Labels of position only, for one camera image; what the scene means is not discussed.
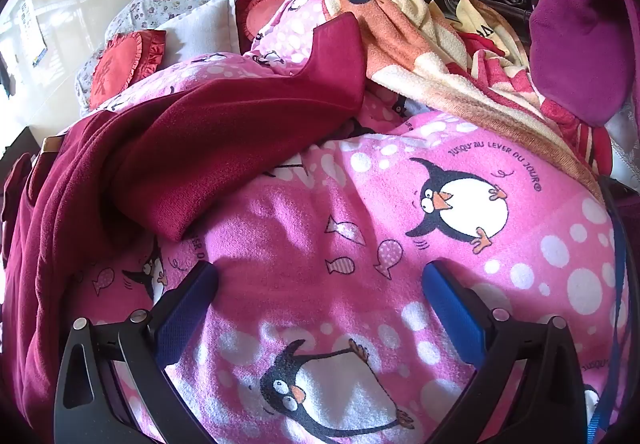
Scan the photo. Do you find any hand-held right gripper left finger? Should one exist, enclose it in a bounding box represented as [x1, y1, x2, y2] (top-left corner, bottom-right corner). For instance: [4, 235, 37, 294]
[52, 261, 221, 444]

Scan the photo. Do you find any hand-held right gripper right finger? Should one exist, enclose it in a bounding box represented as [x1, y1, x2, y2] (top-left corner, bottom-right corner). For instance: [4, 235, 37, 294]
[421, 261, 588, 444]

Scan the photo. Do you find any dark red garment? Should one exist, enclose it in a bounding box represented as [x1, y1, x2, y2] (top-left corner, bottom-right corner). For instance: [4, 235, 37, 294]
[2, 14, 369, 444]

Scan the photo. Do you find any pink penguin print blanket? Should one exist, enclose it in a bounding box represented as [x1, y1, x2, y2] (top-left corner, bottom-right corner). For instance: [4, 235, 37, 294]
[65, 0, 632, 444]

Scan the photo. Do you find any orange and cream towel blanket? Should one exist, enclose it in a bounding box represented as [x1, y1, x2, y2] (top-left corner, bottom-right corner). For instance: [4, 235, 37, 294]
[320, 0, 617, 197]

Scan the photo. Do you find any red cushion with embroidered character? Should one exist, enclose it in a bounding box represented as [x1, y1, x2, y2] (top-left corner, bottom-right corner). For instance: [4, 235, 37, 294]
[89, 29, 168, 111]

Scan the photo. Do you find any white pillow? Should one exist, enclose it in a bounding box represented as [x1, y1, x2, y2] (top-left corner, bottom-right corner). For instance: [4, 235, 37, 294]
[155, 0, 244, 68]

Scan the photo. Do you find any purple cloth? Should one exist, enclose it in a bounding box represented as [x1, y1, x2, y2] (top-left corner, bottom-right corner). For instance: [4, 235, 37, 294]
[529, 0, 639, 128]

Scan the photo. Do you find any red ruffled cushion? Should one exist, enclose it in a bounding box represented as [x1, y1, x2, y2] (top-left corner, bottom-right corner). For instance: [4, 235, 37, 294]
[235, 0, 322, 56]

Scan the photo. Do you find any blue strap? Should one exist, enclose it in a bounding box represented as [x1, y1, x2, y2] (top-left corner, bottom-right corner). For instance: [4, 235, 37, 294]
[584, 174, 634, 444]

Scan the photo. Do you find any paper sheet on wall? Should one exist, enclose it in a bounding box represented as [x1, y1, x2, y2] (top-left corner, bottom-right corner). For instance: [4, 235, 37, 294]
[17, 0, 49, 68]

